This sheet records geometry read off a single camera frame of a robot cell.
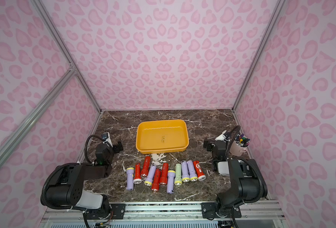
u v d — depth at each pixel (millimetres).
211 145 835
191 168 859
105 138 777
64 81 825
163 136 1017
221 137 815
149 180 817
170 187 787
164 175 818
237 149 859
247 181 445
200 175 819
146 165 865
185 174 831
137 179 812
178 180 800
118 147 857
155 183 801
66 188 442
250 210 749
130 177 822
